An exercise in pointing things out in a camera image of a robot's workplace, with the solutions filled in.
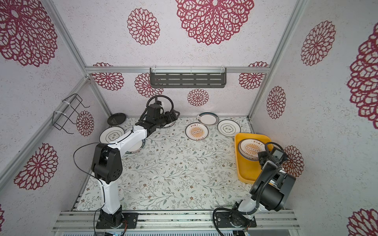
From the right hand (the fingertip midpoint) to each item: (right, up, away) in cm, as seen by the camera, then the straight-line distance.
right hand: (264, 151), depth 91 cm
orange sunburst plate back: (-40, +12, +20) cm, 47 cm away
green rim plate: (-31, +23, +31) cm, 49 cm away
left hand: (-55, +21, +1) cm, 59 cm away
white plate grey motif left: (-105, +10, +19) cm, 107 cm away
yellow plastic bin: (-9, -13, +3) cm, 16 cm away
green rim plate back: (-58, +16, -8) cm, 61 cm away
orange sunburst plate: (-6, +1, +7) cm, 9 cm away
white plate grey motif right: (-16, +15, +22) cm, 31 cm away
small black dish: (-108, +23, +33) cm, 115 cm away
